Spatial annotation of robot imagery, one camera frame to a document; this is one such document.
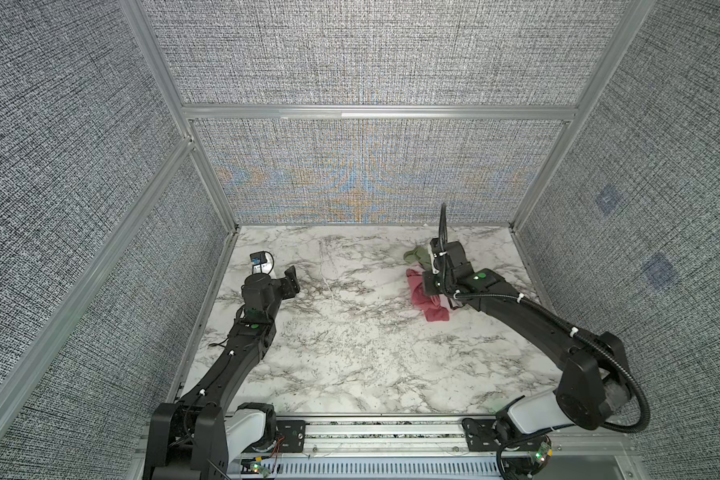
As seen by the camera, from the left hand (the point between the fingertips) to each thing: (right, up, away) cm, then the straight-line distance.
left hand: (284, 269), depth 84 cm
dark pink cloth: (+42, -10, +4) cm, 43 cm away
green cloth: (+40, +4, +9) cm, 42 cm away
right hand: (+42, -1, +2) cm, 42 cm away
